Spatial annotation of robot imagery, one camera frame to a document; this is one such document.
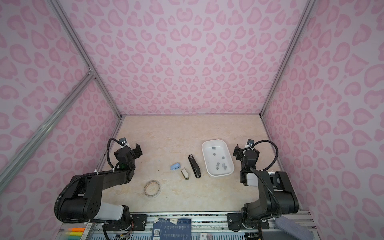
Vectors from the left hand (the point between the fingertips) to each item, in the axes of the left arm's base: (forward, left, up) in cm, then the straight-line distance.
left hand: (129, 144), depth 90 cm
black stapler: (-13, -39, -7) cm, 42 cm away
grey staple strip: (+3, -52, -11) cm, 53 cm away
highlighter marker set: (-43, +17, -10) cm, 47 cm away
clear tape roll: (-23, -15, -11) cm, 30 cm away
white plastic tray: (-6, -54, -9) cm, 55 cm away
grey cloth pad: (-44, -84, -8) cm, 95 cm away
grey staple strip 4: (-2, -52, -11) cm, 53 cm away
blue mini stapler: (-10, -27, -10) cm, 31 cm away
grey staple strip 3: (-11, -58, -11) cm, 60 cm away
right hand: (-1, -71, -2) cm, 71 cm away
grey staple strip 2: (-11, -53, -11) cm, 55 cm away
